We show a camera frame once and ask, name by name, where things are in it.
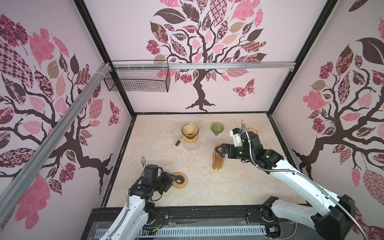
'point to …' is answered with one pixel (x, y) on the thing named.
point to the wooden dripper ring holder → (190, 140)
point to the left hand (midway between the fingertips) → (176, 181)
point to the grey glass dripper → (188, 136)
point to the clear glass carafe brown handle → (189, 146)
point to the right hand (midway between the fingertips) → (221, 147)
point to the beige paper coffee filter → (190, 129)
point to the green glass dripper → (217, 127)
